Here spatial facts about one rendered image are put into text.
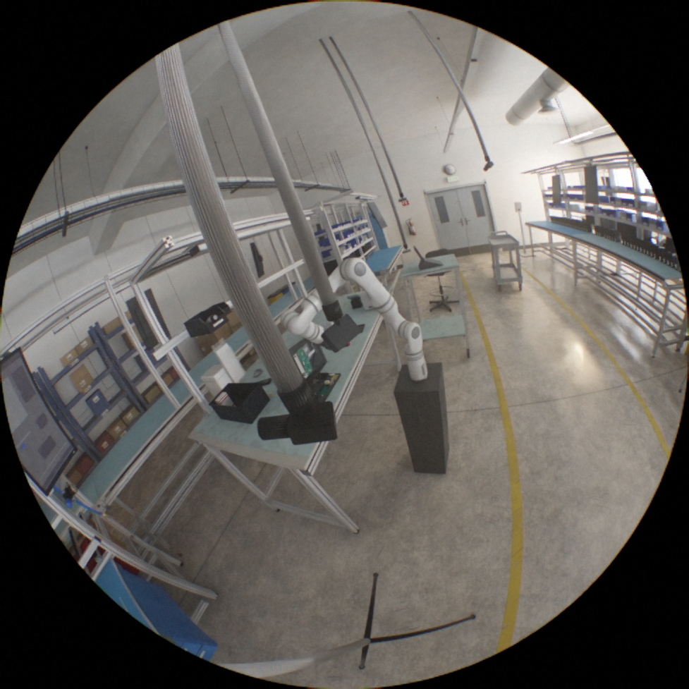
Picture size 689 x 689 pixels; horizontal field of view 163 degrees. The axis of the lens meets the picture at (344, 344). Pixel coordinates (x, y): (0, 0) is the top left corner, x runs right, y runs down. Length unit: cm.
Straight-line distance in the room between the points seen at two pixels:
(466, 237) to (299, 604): 800
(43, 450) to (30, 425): 11
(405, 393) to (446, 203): 670
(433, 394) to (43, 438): 181
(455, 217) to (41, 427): 804
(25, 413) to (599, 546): 285
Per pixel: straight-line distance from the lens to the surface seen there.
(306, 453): 97
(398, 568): 171
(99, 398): 438
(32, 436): 126
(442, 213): 753
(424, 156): 760
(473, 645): 172
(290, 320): 85
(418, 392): 125
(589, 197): 435
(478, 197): 767
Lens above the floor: 168
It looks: 26 degrees down
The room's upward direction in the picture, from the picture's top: 21 degrees counter-clockwise
